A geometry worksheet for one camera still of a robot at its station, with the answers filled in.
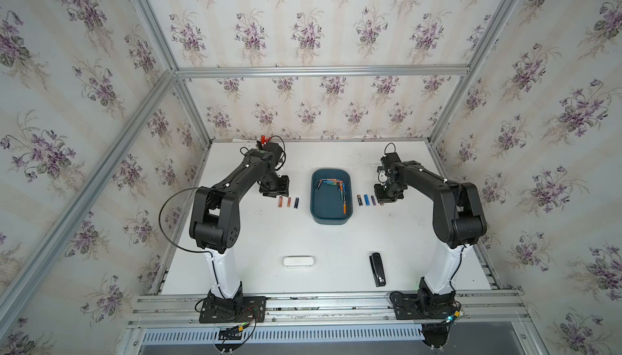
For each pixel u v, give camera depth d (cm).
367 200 98
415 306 73
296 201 98
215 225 50
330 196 99
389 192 84
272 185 80
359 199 98
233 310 65
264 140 104
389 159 82
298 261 80
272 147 78
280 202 98
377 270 78
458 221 51
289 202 98
